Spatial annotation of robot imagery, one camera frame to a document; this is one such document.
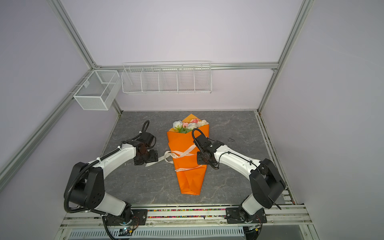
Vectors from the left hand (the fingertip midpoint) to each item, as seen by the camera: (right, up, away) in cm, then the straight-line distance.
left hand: (150, 161), depth 88 cm
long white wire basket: (+7, +54, +13) cm, 56 cm away
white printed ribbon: (+15, +3, +3) cm, 16 cm away
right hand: (+31, +1, -2) cm, 31 cm away
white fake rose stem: (+14, +22, +17) cm, 31 cm away
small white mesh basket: (-38, +44, +11) cm, 59 cm away
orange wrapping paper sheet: (+25, -7, -6) cm, 26 cm away
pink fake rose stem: (+26, +25, +20) cm, 41 cm away
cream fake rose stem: (+32, +23, +20) cm, 44 cm away
